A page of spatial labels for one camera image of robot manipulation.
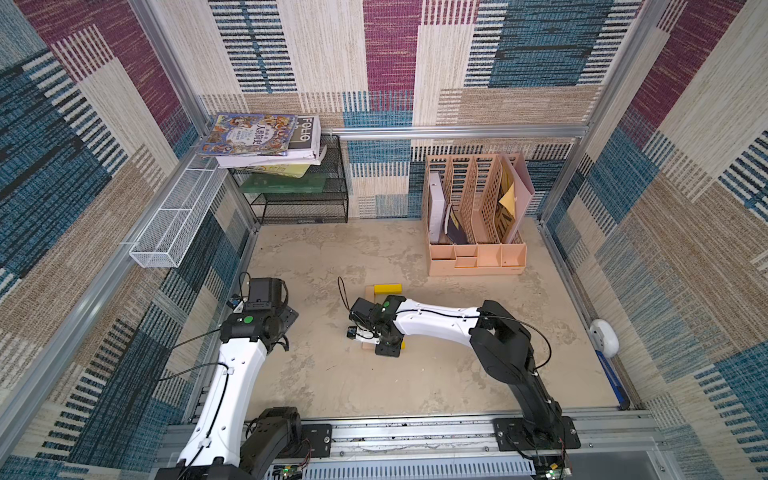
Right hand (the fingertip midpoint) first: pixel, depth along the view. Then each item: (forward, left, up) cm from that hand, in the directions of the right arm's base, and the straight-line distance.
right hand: (388, 339), depth 89 cm
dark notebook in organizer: (+37, -24, +6) cm, 44 cm away
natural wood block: (+15, +6, 0) cm, 17 cm away
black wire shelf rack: (+53, +34, +11) cm, 64 cm away
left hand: (-1, +28, +14) cm, 31 cm away
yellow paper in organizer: (+33, -37, +24) cm, 55 cm away
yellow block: (+18, 0, -1) cm, 18 cm away
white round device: (-1, -62, +2) cm, 62 cm away
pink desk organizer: (+52, -36, 0) cm, 63 cm away
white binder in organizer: (+39, -17, +16) cm, 45 cm away
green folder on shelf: (+40, +33, +26) cm, 58 cm away
